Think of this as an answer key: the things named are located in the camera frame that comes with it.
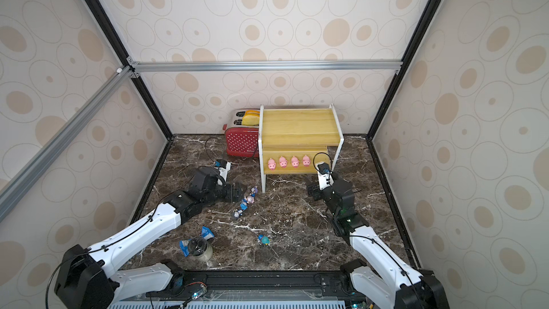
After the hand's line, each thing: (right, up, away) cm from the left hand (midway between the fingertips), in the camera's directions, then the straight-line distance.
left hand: (242, 185), depth 80 cm
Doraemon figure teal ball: (+8, -22, +3) cm, 23 cm away
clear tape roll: (-13, -20, -8) cm, 25 cm away
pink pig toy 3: (+25, +9, +7) cm, 27 cm away
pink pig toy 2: (+20, +9, +7) cm, 23 cm away
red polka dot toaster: (-4, +18, +21) cm, 28 cm away
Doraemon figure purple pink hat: (+3, -4, +16) cm, 17 cm away
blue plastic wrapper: (-15, -20, +3) cm, 25 cm away
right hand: (+27, +4, 0) cm, 27 cm away
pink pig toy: (+11, +8, +5) cm, 14 cm away
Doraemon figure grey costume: (-4, -13, +10) cm, 17 cm away
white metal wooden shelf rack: (+17, +17, -4) cm, 24 cm away
